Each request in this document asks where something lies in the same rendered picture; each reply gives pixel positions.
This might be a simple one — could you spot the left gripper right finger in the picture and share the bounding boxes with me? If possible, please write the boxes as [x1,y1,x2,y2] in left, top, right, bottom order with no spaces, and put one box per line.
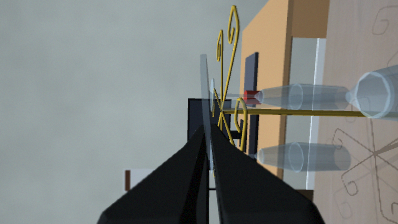
[210,124,325,224]

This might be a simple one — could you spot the clear wine glass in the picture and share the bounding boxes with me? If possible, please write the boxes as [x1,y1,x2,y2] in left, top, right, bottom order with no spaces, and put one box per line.
[210,78,349,110]
[247,142,351,172]

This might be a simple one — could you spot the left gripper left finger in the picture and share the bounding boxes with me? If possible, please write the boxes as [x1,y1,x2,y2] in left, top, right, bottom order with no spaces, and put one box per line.
[97,125,209,224]

